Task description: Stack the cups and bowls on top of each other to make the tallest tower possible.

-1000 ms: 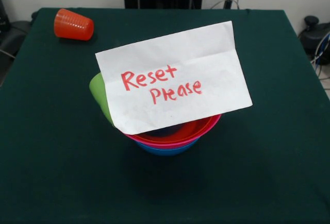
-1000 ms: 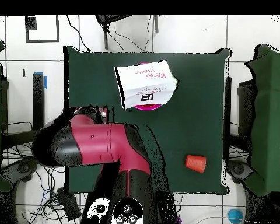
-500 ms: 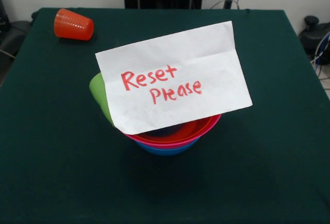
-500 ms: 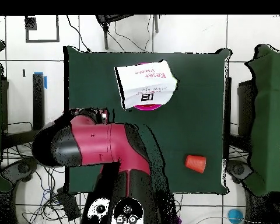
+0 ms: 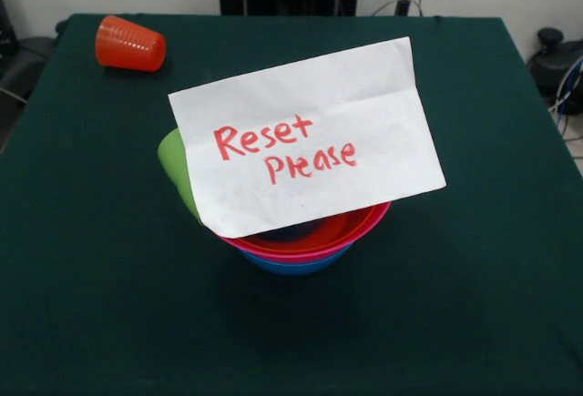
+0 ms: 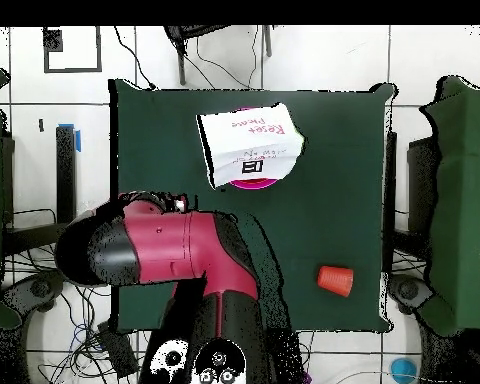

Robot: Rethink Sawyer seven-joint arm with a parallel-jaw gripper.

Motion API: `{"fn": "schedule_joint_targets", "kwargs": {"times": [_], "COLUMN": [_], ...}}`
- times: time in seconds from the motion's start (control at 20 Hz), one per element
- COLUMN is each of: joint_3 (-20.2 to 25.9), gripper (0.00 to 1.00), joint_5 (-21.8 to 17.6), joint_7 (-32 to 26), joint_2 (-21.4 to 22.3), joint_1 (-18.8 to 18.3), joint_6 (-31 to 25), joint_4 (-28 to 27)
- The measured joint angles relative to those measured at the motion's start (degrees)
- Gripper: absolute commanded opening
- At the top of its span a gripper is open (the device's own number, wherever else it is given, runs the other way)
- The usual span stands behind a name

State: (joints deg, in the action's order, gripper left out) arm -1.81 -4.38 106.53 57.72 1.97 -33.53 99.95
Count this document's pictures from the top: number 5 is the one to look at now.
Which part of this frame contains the black chair base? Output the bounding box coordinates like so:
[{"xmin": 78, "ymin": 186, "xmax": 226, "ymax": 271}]
[
  {"xmin": 527, "ymin": 26, "xmax": 583, "ymax": 115},
  {"xmin": 0, "ymin": 0, "xmax": 63, "ymax": 151}
]

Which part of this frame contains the pink bowl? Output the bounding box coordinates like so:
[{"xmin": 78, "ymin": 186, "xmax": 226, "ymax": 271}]
[{"xmin": 217, "ymin": 200, "xmax": 393, "ymax": 264}]

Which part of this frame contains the white paper reset sign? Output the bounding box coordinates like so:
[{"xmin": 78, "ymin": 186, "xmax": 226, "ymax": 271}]
[{"xmin": 167, "ymin": 36, "xmax": 447, "ymax": 239}]

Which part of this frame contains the blue bowl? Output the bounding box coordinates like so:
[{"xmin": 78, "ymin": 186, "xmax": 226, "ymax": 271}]
[{"xmin": 239, "ymin": 243, "xmax": 354, "ymax": 278}]

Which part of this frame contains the orange ribbed cup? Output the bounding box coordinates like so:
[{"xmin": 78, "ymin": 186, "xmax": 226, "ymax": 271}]
[{"xmin": 94, "ymin": 15, "xmax": 168, "ymax": 73}]

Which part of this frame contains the green cup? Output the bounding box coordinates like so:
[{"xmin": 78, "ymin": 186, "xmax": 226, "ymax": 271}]
[{"xmin": 157, "ymin": 127, "xmax": 202, "ymax": 226}]

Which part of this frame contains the dark green tablecloth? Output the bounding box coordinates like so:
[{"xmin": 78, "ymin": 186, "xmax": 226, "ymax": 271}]
[{"xmin": 0, "ymin": 12, "xmax": 583, "ymax": 396}]

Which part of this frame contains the red bowl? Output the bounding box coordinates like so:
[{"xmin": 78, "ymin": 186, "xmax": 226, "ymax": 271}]
[{"xmin": 243, "ymin": 204, "xmax": 382, "ymax": 254}]

